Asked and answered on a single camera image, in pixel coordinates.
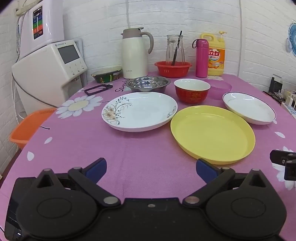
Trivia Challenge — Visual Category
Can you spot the orange plastic basin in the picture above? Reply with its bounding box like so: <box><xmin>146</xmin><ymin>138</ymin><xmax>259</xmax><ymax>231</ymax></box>
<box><xmin>9</xmin><ymin>108</ymin><xmax>57</xmax><ymax>150</ymax></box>

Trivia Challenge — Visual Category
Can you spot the purple plastic bowl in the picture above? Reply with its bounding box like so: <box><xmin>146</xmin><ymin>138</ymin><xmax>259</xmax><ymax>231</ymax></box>
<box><xmin>207</xmin><ymin>80</ymin><xmax>232</xmax><ymax>100</ymax></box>

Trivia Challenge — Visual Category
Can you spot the white floral plate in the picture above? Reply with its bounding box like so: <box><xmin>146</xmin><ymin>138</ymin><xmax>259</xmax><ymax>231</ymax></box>
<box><xmin>101</xmin><ymin>92</ymin><xmax>178</xmax><ymax>132</ymax></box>

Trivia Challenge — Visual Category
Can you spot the yellow detergent bottle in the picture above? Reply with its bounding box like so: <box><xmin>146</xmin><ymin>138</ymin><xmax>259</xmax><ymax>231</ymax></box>
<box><xmin>200</xmin><ymin>31</ymin><xmax>226</xmax><ymax>76</ymax></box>

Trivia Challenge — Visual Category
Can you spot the white wall cord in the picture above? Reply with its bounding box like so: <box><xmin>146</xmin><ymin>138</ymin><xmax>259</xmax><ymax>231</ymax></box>
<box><xmin>126</xmin><ymin>0</ymin><xmax>131</xmax><ymax>29</ymax></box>

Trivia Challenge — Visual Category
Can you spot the green instant noodle bowl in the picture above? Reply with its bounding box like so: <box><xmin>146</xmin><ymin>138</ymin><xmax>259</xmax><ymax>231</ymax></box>
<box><xmin>91</xmin><ymin>66</ymin><xmax>122</xmax><ymax>84</ymax></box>

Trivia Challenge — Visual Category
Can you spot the white power strip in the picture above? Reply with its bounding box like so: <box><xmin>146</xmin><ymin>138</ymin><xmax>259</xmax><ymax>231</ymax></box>
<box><xmin>281</xmin><ymin>89</ymin><xmax>296</xmax><ymax>116</ymax></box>

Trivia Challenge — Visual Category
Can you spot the yellow plastic plate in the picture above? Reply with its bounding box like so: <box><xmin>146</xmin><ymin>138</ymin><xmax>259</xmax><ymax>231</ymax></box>
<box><xmin>170</xmin><ymin>105</ymin><xmax>256</xmax><ymax>165</ymax></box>

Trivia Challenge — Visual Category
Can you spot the white wall water purifier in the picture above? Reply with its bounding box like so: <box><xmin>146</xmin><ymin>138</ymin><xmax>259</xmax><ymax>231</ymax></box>
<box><xmin>16</xmin><ymin>0</ymin><xmax>65</xmax><ymax>58</ymax></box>

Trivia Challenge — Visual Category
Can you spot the white dark-rimmed plate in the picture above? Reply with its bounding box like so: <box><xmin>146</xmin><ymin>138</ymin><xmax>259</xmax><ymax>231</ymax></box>
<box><xmin>222</xmin><ymin>92</ymin><xmax>277</xmax><ymax>126</ymax></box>

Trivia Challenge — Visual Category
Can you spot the red plastic basket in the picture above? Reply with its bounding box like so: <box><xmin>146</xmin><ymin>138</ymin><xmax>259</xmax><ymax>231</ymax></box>
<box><xmin>154</xmin><ymin>61</ymin><xmax>192</xmax><ymax>78</ymax></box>

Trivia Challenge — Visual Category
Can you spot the glass carafe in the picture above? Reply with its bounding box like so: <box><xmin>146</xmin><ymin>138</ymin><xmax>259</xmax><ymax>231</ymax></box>
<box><xmin>166</xmin><ymin>35</ymin><xmax>185</xmax><ymax>66</ymax></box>

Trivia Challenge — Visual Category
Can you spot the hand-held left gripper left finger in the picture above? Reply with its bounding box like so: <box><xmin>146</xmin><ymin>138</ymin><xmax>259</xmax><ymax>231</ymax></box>
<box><xmin>35</xmin><ymin>158</ymin><xmax>121</xmax><ymax>207</ymax></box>

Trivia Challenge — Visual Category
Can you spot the cream thermos jug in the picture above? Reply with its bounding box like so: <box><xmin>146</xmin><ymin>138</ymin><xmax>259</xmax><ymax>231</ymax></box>
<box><xmin>120</xmin><ymin>27</ymin><xmax>154</xmax><ymax>79</ymax></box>

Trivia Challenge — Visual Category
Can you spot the white cable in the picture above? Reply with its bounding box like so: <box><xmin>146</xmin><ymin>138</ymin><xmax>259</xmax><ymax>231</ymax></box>
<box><xmin>13</xmin><ymin>83</ymin><xmax>21</xmax><ymax>122</ymax></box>

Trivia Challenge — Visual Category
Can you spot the white water dispenser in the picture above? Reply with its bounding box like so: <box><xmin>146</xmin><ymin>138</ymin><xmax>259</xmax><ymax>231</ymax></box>
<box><xmin>11</xmin><ymin>39</ymin><xmax>88</xmax><ymax>114</ymax></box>

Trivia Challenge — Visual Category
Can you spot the black rectangular frame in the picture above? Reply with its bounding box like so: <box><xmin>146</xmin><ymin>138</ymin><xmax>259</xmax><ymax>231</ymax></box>
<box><xmin>84</xmin><ymin>84</ymin><xmax>113</xmax><ymax>96</ymax></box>

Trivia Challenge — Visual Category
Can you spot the red ceramic bowl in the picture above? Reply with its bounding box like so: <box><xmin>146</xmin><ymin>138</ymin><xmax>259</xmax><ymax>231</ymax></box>
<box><xmin>173</xmin><ymin>78</ymin><xmax>211</xmax><ymax>104</ymax></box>

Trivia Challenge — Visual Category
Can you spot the black utensil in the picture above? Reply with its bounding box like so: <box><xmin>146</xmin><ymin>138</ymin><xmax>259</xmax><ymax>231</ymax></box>
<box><xmin>171</xmin><ymin>31</ymin><xmax>183</xmax><ymax>66</ymax></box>

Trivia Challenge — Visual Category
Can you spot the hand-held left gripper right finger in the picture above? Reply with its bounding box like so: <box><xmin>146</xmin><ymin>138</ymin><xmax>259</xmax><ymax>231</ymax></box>
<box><xmin>183</xmin><ymin>159</ymin><xmax>269</xmax><ymax>207</ymax></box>

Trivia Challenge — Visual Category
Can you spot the grey cable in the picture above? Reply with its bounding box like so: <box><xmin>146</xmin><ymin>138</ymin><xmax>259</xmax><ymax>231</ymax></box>
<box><xmin>13</xmin><ymin>74</ymin><xmax>27</xmax><ymax>102</ymax></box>

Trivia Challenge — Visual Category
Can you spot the pink floral tablecloth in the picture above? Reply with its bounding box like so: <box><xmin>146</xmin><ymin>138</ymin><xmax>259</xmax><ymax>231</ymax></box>
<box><xmin>0</xmin><ymin>71</ymin><xmax>296</xmax><ymax>241</ymax></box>

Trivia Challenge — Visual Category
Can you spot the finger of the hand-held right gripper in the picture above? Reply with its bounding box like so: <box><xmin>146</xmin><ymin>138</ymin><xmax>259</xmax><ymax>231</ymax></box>
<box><xmin>284</xmin><ymin>160</ymin><xmax>296</xmax><ymax>181</ymax></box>
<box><xmin>270</xmin><ymin>150</ymin><xmax>296</xmax><ymax>166</ymax></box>

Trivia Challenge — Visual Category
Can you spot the white wall conduit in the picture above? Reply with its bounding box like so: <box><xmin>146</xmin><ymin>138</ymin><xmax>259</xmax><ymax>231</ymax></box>
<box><xmin>239</xmin><ymin>0</ymin><xmax>246</xmax><ymax>77</ymax></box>

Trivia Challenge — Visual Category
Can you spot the blue wall ornament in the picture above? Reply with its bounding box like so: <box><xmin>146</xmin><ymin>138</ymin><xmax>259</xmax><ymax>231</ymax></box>
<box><xmin>285</xmin><ymin>21</ymin><xmax>296</xmax><ymax>57</ymax></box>

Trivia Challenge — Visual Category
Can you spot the metal flexible hose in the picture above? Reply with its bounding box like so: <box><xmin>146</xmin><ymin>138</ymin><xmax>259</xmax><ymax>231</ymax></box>
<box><xmin>15</xmin><ymin>16</ymin><xmax>23</xmax><ymax>55</ymax></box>

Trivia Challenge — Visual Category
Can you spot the pink water bottle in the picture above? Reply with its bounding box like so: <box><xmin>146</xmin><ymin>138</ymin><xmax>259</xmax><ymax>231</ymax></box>
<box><xmin>192</xmin><ymin>39</ymin><xmax>209</xmax><ymax>78</ymax></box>

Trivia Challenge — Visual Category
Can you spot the stainless steel bowl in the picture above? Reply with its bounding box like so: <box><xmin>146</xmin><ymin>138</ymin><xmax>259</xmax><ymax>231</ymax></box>
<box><xmin>126</xmin><ymin>76</ymin><xmax>171</xmax><ymax>94</ymax></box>

